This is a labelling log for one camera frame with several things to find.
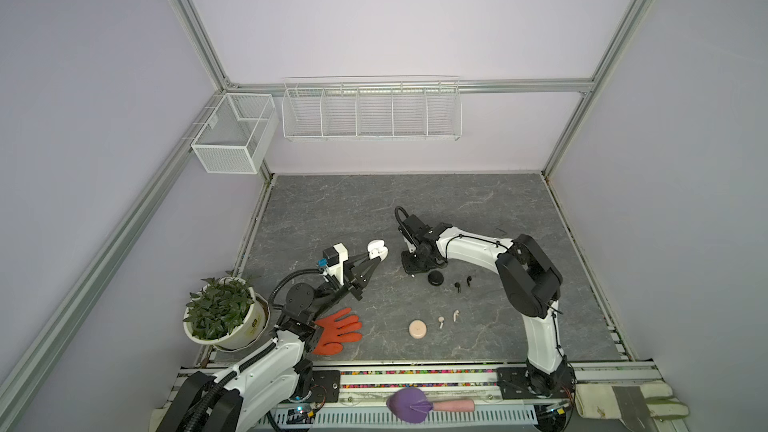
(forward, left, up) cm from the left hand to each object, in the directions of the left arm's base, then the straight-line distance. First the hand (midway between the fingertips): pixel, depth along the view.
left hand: (377, 259), depth 72 cm
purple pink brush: (-29, -6, -19) cm, 35 cm away
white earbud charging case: (+2, 0, +2) cm, 3 cm away
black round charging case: (+4, -17, -21) cm, 27 cm away
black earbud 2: (+3, -27, -21) cm, 35 cm away
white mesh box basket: (+50, +46, +1) cm, 68 cm away
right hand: (+7, -9, -22) cm, 25 cm away
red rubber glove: (-9, +13, -21) cm, 27 cm away
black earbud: (+1, -23, -22) cm, 32 cm away
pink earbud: (-9, -17, -21) cm, 29 cm away
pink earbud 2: (-8, -21, -21) cm, 31 cm away
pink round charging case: (-11, -10, -20) cm, 25 cm away
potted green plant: (-9, +36, -5) cm, 38 cm away
